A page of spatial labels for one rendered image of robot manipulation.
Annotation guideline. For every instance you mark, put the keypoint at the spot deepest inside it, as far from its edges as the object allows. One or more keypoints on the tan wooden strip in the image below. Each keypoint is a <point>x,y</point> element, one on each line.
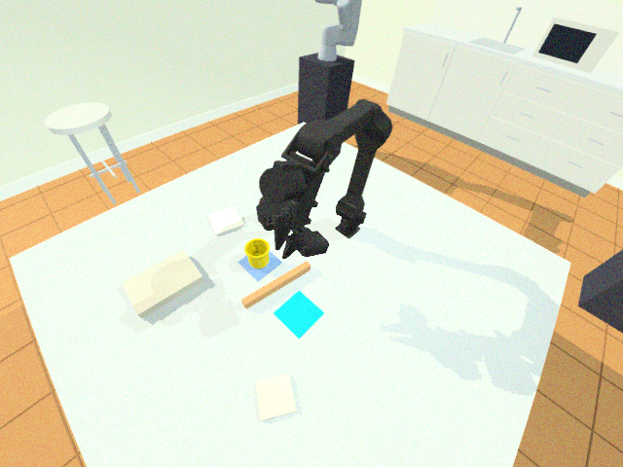
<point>275,285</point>

